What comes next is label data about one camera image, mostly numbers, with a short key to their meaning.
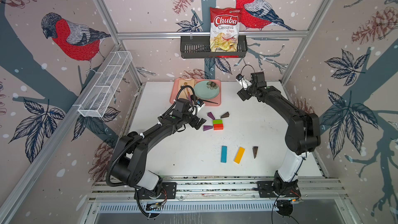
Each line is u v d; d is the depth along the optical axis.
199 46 0.95
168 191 0.73
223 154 0.85
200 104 0.76
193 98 1.09
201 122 0.80
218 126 0.95
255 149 0.85
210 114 1.00
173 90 1.15
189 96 1.13
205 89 1.18
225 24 0.83
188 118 0.74
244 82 0.83
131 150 0.43
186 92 1.18
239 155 0.86
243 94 0.86
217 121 0.98
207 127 0.95
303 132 0.50
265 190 0.73
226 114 1.00
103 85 0.77
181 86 1.18
